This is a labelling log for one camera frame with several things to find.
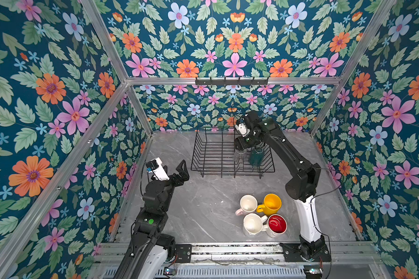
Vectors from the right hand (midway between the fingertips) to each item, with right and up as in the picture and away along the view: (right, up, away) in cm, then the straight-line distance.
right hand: (242, 143), depth 89 cm
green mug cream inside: (+10, -8, +9) cm, 15 cm away
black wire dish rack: (-16, -6, +20) cm, 26 cm away
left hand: (-28, -7, -21) cm, 36 cm away
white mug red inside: (+15, -39, -9) cm, 43 cm away
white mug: (+4, -38, -10) cm, 39 cm away
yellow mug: (+15, -31, -3) cm, 34 cm away
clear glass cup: (0, -8, +9) cm, 12 cm away
